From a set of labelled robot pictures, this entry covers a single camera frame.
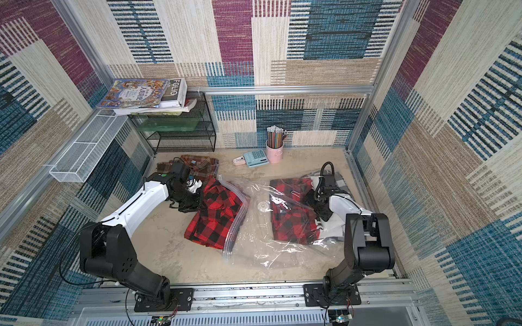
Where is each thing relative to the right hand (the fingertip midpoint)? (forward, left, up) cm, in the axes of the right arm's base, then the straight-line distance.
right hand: (311, 202), depth 95 cm
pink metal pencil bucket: (+27, +16, +4) cm, 32 cm away
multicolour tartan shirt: (+21, +55, +3) cm, 60 cm away
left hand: (-6, +46, +9) cm, 47 cm away
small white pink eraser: (+27, +35, 0) cm, 44 cm away
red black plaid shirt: (-7, +41, +6) cm, 42 cm away
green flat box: (+27, +65, +25) cm, 75 cm away
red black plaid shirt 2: (-9, +10, +1) cm, 13 cm away
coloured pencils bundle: (+34, +16, +11) cm, 39 cm away
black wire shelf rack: (+26, +54, +22) cm, 64 cm away
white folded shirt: (-12, -8, +1) cm, 14 cm away
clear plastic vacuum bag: (-17, +27, -3) cm, 32 cm away
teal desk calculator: (+29, +26, -1) cm, 39 cm away
